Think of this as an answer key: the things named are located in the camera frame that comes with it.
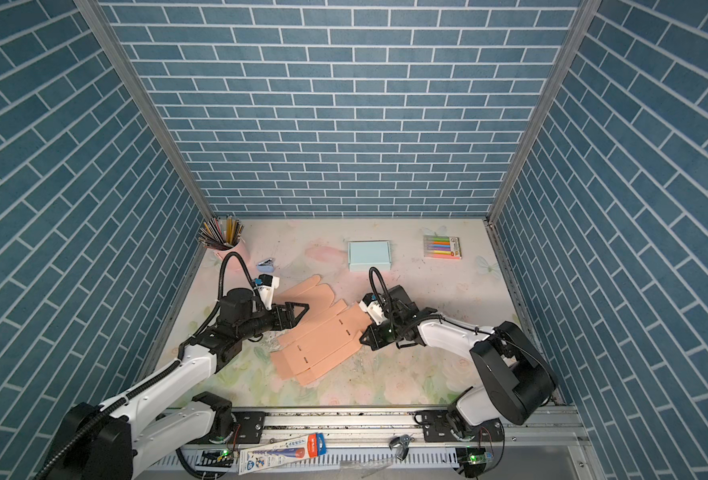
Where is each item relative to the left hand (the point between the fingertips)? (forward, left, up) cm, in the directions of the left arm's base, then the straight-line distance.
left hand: (301, 308), depth 82 cm
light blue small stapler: (+23, +17, -11) cm, 30 cm away
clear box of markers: (+30, -47, -10) cm, 57 cm away
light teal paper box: (+26, -18, -8) cm, 33 cm away
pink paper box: (-2, -7, -11) cm, 13 cm away
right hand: (-5, -16, -7) cm, 19 cm away
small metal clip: (-31, -26, -10) cm, 42 cm away
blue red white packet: (-32, +2, -10) cm, 34 cm away
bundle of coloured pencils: (+28, +31, -1) cm, 42 cm away
